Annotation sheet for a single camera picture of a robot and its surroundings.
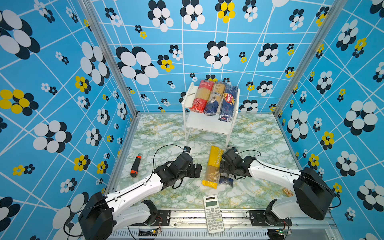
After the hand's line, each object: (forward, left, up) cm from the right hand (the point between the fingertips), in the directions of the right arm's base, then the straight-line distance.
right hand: (227, 168), depth 88 cm
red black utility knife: (+1, +56, -1) cm, 56 cm away
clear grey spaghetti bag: (-6, +2, 0) cm, 6 cm away
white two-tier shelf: (+25, +16, +15) cm, 33 cm away
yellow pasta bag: (-5, +9, +1) cm, 10 cm away
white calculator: (-24, +10, -1) cm, 26 cm away
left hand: (-3, +18, +9) cm, 20 cm away
